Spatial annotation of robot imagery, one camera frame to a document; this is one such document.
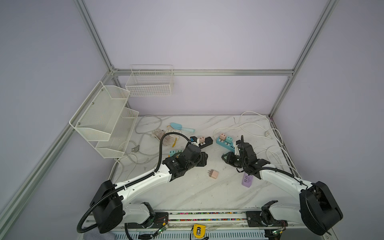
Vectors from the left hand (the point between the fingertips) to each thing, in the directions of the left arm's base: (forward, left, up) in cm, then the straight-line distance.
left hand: (204, 157), depth 78 cm
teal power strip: (+19, -15, -14) cm, 28 cm away
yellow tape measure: (-31, +3, -15) cm, 35 cm away
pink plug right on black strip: (+19, 0, -10) cm, 22 cm away
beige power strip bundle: (+22, +23, -15) cm, 36 cm away
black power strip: (+20, -4, -14) cm, 25 cm away
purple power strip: (-7, -25, -13) cm, 29 cm away
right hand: (+4, -11, -7) cm, 13 cm away
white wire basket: (+47, +36, +16) cm, 61 cm away
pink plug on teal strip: (+22, -14, -10) cm, 28 cm away
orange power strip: (-7, +14, +16) cm, 23 cm away
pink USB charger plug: (-3, -6, -15) cm, 17 cm away
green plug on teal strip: (+19, -18, -10) cm, 28 cm away
